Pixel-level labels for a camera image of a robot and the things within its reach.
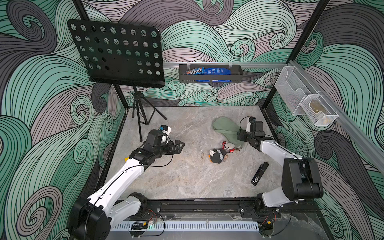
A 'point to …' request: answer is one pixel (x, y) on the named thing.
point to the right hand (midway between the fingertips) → (244, 134)
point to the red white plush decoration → (229, 147)
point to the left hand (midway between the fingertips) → (178, 142)
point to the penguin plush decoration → (216, 155)
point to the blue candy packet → (209, 71)
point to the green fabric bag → (228, 127)
